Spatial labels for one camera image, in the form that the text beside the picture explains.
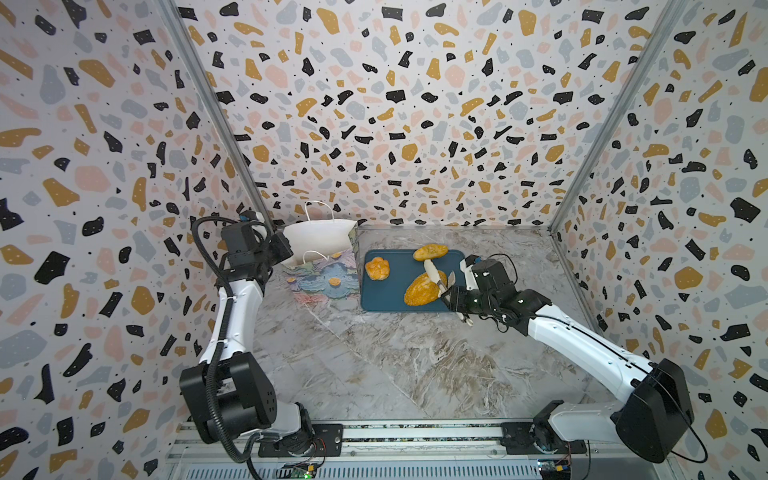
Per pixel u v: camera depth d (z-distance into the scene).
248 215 0.71
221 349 0.43
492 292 0.62
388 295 1.00
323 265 0.83
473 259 0.75
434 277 0.84
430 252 1.10
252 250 0.63
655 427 0.40
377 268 1.03
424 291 0.97
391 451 0.73
